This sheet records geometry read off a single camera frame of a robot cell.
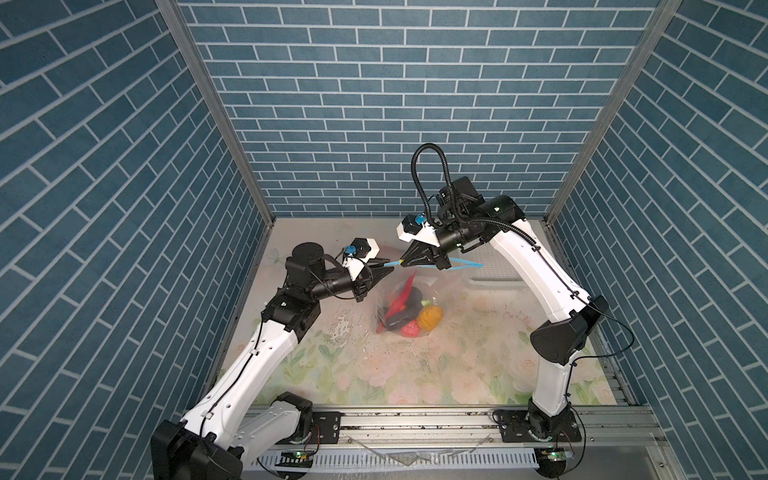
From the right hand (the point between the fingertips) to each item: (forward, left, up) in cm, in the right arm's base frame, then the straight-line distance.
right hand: (400, 255), depth 69 cm
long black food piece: (-4, -2, -22) cm, 22 cm away
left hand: (-3, +2, 0) cm, 4 cm away
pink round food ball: (-6, -4, -26) cm, 27 cm away
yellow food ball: (-4, -8, -21) cm, 23 cm away
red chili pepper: (-1, +1, -21) cm, 21 cm away
